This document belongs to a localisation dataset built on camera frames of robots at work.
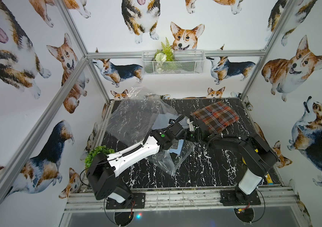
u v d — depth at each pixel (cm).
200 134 73
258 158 47
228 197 73
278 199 75
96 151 73
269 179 78
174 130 61
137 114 111
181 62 92
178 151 84
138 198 73
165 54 82
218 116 107
